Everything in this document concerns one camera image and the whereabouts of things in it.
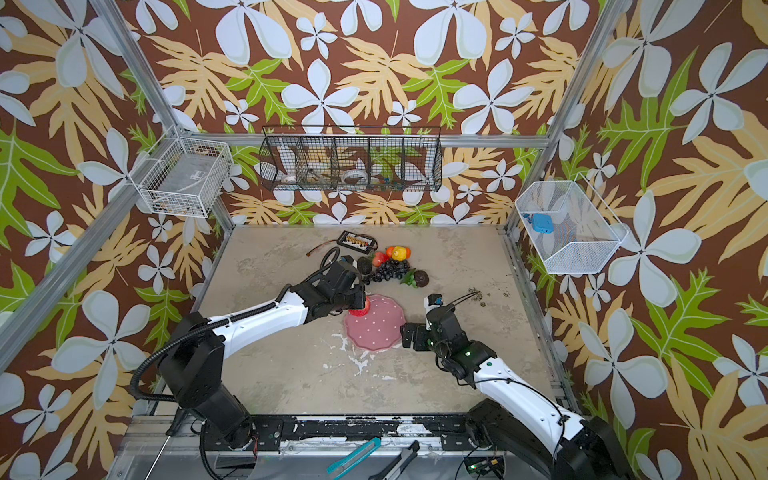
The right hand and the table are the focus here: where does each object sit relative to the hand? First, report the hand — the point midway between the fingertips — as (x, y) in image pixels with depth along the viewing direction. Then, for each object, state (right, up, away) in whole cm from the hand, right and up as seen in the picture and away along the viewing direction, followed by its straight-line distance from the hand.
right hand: (411, 327), depth 84 cm
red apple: (-15, +4, +4) cm, 16 cm away
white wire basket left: (-66, +44, +2) cm, 79 cm away
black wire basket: (-19, +53, +14) cm, 58 cm away
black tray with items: (-19, +26, +31) cm, 44 cm away
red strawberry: (-9, +20, +22) cm, 31 cm away
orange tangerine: (-6, +22, +26) cm, 34 cm away
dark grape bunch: (-6, +16, +18) cm, 24 cm away
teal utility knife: (-15, -29, -13) cm, 35 cm away
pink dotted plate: (-9, -2, +8) cm, 12 cm away
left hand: (-13, +10, +4) cm, 16 cm away
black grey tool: (-3, -29, -13) cm, 32 cm away
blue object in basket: (+38, +30, +3) cm, 49 cm away
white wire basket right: (+46, +27, -5) cm, 54 cm away
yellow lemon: (-2, +21, +21) cm, 30 cm away
